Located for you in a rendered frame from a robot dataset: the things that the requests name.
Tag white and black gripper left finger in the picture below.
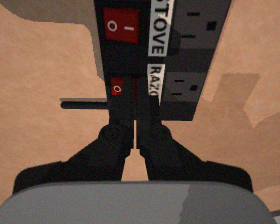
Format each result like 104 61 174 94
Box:
12 76 134 194

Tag black power strip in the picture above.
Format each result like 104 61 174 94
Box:
60 0 232 121

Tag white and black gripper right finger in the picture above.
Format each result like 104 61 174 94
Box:
136 76 254 193

